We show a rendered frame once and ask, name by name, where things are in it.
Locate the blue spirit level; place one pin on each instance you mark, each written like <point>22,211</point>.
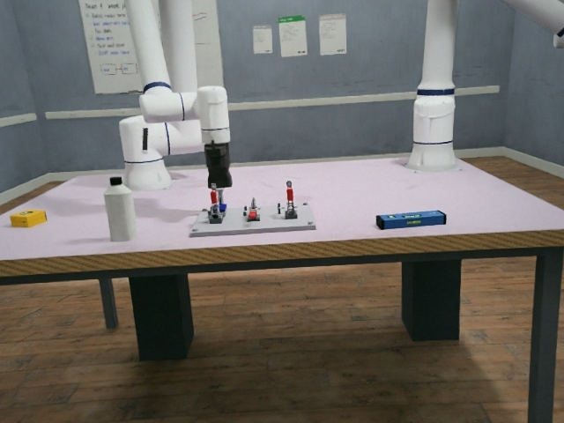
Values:
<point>411,219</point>

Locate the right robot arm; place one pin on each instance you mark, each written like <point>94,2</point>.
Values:
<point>172,116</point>

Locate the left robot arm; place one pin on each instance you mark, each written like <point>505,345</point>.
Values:
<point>434,115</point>

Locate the toggle clamp with red handle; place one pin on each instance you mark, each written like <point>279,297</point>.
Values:
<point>290,214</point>

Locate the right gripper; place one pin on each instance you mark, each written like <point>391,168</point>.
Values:
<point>218,167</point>

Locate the white bottle with black cap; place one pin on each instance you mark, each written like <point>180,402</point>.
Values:
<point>120,211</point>

